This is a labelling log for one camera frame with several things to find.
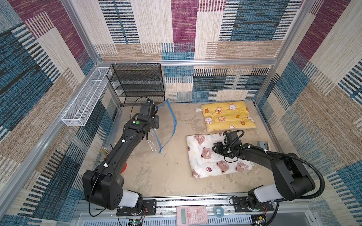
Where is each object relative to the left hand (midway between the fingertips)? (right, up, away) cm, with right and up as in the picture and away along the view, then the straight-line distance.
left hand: (152, 118), depth 82 cm
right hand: (+38, -21, +10) cm, 45 cm away
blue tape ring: (+37, -47, -10) cm, 61 cm away
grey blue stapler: (+71, -17, +11) cm, 74 cm away
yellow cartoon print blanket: (+51, +2, +27) cm, 58 cm away
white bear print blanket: (+31, -27, +5) cm, 41 cm away
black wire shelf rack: (-17, +27, +26) cm, 41 cm away
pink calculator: (+21, -47, -12) cm, 53 cm away
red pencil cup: (-18, -30, +5) cm, 36 cm away
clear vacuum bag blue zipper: (+3, -10, +21) cm, 24 cm away
